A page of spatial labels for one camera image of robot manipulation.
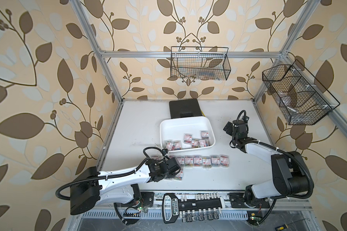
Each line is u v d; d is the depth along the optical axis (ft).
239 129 2.33
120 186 1.54
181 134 3.27
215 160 2.83
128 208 2.37
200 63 3.17
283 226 2.19
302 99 2.38
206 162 2.79
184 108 3.66
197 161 2.81
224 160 2.84
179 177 2.64
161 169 1.95
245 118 2.58
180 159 2.84
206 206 2.32
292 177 1.44
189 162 2.79
